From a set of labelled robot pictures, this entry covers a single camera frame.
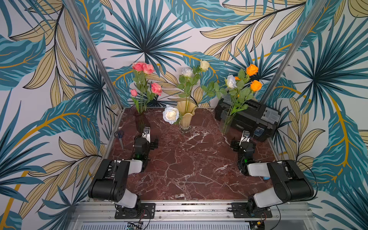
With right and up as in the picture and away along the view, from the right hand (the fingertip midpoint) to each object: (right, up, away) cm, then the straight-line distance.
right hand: (243, 138), depth 92 cm
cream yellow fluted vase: (-37, +12, +2) cm, 39 cm away
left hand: (-61, +2, +1) cm, 61 cm away
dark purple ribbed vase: (-65, +13, -2) cm, 67 cm away
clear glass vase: (-9, +8, +8) cm, 15 cm away
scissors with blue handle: (-84, +2, +11) cm, 85 cm away
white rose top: (-21, +30, -9) cm, 38 cm away
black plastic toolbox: (+3, +15, +2) cm, 15 cm away
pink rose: (-65, +36, -6) cm, 74 cm away
